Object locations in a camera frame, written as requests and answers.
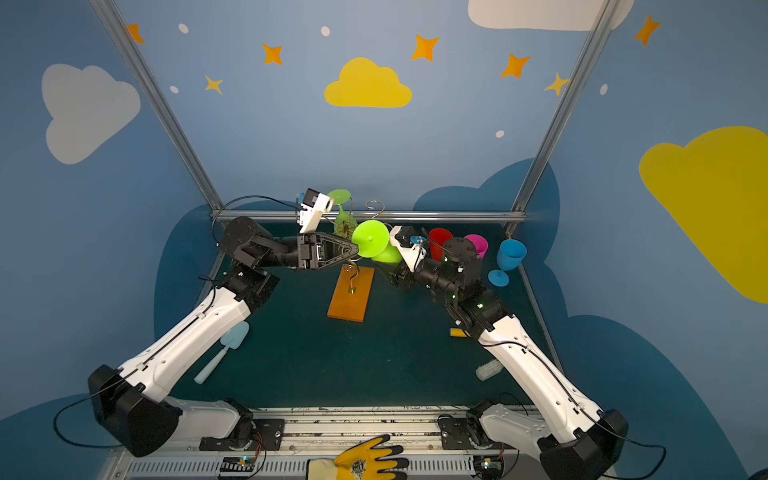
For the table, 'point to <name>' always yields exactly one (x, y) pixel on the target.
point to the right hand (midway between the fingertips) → (391, 246)
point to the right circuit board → (489, 466)
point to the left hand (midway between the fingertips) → (357, 248)
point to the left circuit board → (237, 464)
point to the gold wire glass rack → (346, 229)
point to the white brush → (489, 369)
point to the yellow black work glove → (362, 462)
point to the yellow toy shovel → (457, 332)
